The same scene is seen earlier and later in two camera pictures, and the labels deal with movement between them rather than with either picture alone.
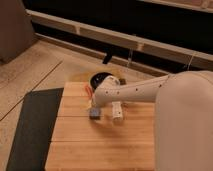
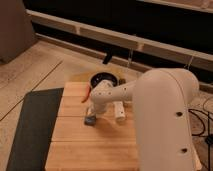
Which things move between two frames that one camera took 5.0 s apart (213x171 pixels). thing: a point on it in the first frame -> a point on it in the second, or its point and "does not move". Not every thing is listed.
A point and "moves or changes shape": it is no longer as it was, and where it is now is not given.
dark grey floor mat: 35,129 does not move
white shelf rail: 171,50 does not move
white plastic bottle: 117,110 does not move
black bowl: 98,78 does not move
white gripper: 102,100 -> 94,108
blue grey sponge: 95,114 moves or changes shape
